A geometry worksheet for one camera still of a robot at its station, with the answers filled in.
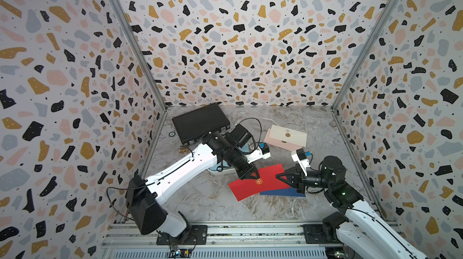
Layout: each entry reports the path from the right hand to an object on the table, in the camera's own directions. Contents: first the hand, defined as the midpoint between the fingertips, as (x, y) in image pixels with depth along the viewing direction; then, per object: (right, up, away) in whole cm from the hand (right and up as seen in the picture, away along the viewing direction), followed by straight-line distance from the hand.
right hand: (278, 179), depth 67 cm
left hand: (-7, +1, +2) cm, 8 cm away
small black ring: (-56, +15, +40) cm, 70 cm away
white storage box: (-20, +6, -7) cm, 22 cm away
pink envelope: (+7, +9, +36) cm, 38 cm away
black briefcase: (-42, +20, +37) cm, 60 cm away
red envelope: (-4, -1, +2) cm, 4 cm away
